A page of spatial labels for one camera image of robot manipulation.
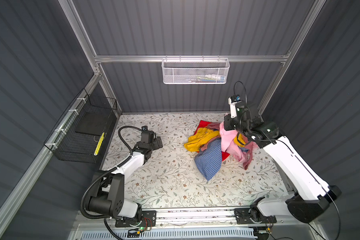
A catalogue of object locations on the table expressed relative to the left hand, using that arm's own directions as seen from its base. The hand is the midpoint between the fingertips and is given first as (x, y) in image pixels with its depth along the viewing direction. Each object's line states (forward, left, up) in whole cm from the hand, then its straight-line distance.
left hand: (152, 140), depth 91 cm
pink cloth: (-14, -41, +14) cm, 46 cm away
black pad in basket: (-1, +26, +19) cm, 32 cm away
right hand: (-7, -40, +26) cm, 48 cm away
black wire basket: (-7, +32, +17) cm, 37 cm away
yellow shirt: (-3, -26, -1) cm, 26 cm away
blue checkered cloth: (-18, -32, +4) cm, 37 cm away
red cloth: (+21, -36, -10) cm, 43 cm away
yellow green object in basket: (-12, +22, +16) cm, 30 cm away
